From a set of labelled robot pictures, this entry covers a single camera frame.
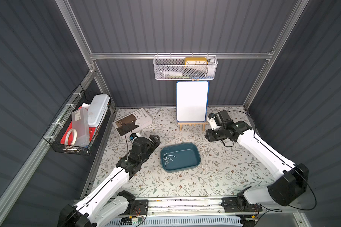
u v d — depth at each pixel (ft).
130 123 3.45
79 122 2.24
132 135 2.37
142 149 1.95
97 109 2.43
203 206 2.47
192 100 3.05
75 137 2.04
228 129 1.81
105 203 1.53
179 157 2.99
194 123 3.41
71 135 2.17
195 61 2.85
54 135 1.99
